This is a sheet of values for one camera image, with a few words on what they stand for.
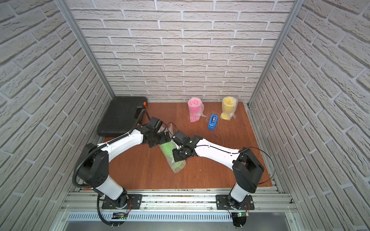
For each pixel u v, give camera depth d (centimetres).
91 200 76
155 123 71
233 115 105
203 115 104
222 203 74
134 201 73
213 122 103
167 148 85
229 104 98
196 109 95
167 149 85
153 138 69
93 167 44
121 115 103
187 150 58
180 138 64
